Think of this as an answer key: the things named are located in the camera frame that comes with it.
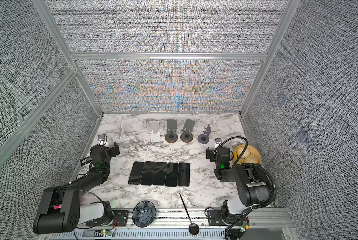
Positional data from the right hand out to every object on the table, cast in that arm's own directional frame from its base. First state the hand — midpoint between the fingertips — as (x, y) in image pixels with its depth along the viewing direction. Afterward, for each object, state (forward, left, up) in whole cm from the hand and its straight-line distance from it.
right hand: (218, 146), depth 95 cm
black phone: (-15, +51, -5) cm, 53 cm away
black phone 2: (-16, +43, -4) cm, 46 cm away
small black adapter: (-8, +82, -2) cm, 83 cm away
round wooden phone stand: (+10, +30, -2) cm, 32 cm away
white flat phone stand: (+11, +41, 0) cm, 42 cm away
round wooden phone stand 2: (+10, +19, -2) cm, 22 cm away
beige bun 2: (-9, -18, 0) cm, 20 cm away
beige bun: (-3, -13, 0) cm, 13 cm away
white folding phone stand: (+8, +63, 0) cm, 63 cm away
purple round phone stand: (+9, +8, -3) cm, 12 cm away
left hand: (-2, +68, +8) cm, 68 cm away
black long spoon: (-43, +18, -5) cm, 46 cm away
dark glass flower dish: (-37, +42, -4) cm, 56 cm away
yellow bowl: (-5, -20, -2) cm, 21 cm away
